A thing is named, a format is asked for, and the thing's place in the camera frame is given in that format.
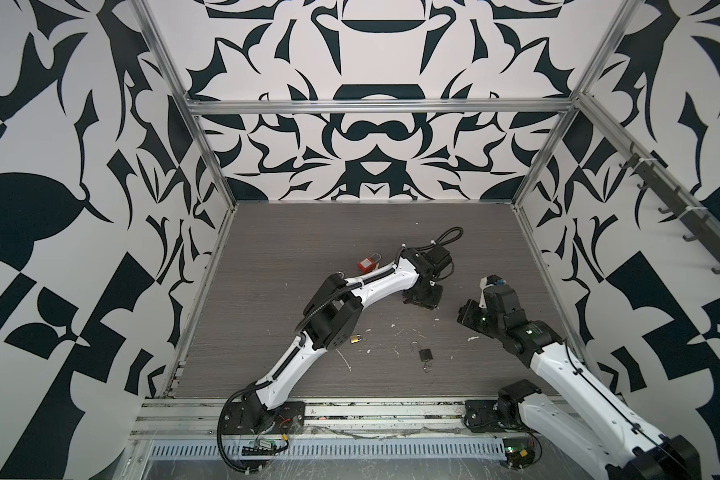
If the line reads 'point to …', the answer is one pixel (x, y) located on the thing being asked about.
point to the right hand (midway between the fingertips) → (459, 307)
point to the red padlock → (368, 264)
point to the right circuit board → (519, 452)
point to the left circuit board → (260, 447)
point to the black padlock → (425, 354)
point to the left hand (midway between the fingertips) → (434, 299)
